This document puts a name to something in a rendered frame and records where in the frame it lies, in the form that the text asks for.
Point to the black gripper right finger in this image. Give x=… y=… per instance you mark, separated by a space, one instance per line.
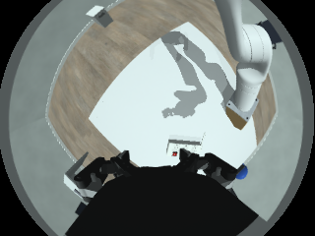
x=221 y=171

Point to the white power strip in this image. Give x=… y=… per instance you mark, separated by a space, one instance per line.
x=173 y=146

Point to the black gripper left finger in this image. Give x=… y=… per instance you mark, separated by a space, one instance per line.
x=90 y=179

